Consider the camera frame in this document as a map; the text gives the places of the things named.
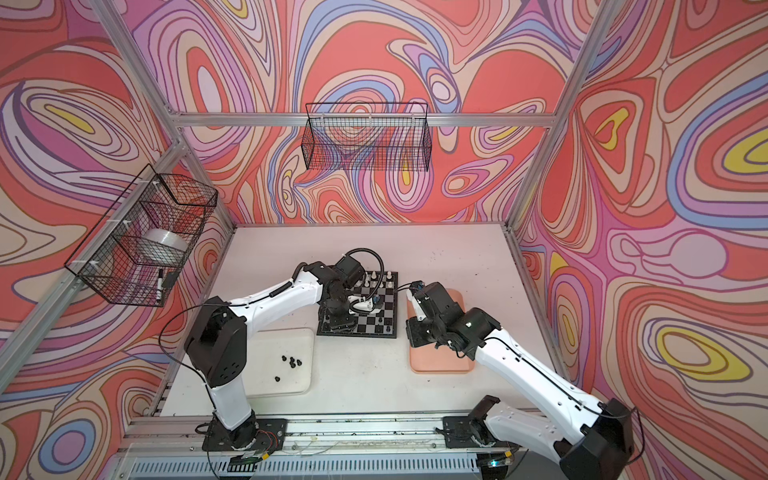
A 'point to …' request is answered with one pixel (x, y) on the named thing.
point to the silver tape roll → (167, 238)
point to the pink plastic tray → (428, 359)
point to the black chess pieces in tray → (292, 364)
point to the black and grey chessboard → (382, 323)
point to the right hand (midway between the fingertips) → (414, 335)
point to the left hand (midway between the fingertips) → (353, 315)
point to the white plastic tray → (279, 362)
